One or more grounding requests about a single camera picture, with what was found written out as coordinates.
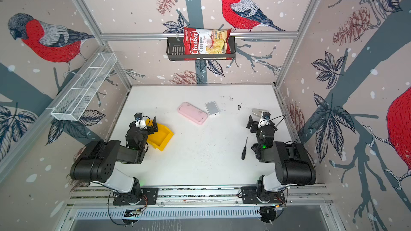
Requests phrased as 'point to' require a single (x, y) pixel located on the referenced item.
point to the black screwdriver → (244, 152)
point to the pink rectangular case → (192, 113)
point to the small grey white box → (212, 108)
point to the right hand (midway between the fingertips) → (257, 118)
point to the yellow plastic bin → (161, 138)
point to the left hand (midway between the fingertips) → (145, 117)
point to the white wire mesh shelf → (74, 100)
